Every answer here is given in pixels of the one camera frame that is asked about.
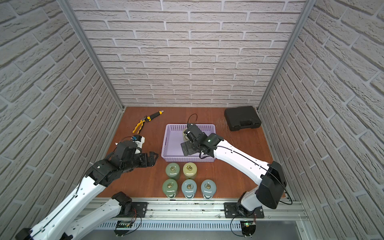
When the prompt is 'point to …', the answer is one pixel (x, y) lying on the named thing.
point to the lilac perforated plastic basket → (173, 136)
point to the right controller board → (248, 227)
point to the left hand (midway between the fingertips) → (153, 153)
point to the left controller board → (122, 227)
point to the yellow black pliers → (141, 123)
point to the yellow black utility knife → (149, 118)
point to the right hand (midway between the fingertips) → (193, 145)
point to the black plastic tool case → (242, 117)
